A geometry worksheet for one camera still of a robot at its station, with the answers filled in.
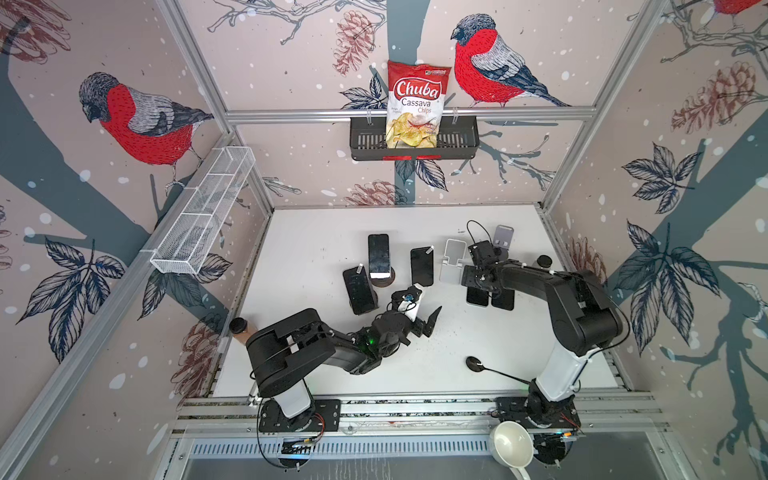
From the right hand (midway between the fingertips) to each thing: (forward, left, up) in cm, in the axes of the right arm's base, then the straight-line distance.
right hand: (474, 284), depth 99 cm
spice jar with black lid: (+4, -21, +8) cm, 23 cm away
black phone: (-8, +37, +9) cm, 39 cm away
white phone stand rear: (+8, +7, +8) cm, 13 cm away
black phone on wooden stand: (+3, +32, +11) cm, 34 cm away
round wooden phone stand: (-2, +30, +3) cm, 30 cm away
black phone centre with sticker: (-1, +18, +13) cm, 22 cm away
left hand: (-14, +17, +14) cm, 26 cm away
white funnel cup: (-44, -3, +2) cm, 45 cm away
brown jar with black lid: (-22, +70, +10) cm, 74 cm away
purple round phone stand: (+14, -10, +9) cm, 19 cm away
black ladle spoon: (-27, +3, +2) cm, 27 cm away
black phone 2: (-5, 0, +1) cm, 5 cm away
